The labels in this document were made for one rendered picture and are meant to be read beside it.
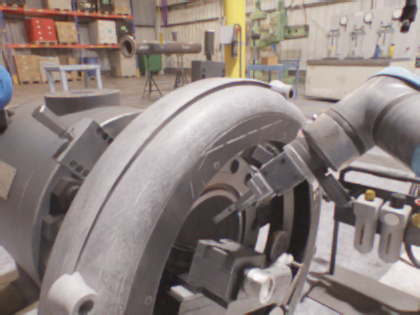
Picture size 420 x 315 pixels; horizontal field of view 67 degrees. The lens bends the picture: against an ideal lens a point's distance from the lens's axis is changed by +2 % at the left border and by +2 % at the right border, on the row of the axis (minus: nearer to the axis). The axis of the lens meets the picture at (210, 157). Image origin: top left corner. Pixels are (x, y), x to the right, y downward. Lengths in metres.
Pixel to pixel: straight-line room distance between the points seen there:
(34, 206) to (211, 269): 0.43
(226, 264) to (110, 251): 0.17
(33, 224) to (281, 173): 0.53
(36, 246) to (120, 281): 0.39
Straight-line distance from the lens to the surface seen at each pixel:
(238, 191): 0.80
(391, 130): 0.48
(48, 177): 0.77
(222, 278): 0.51
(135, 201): 0.42
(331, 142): 0.51
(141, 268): 0.45
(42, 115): 0.47
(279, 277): 0.78
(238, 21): 4.28
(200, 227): 0.94
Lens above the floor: 1.03
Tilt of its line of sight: 18 degrees down
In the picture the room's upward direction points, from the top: 2 degrees counter-clockwise
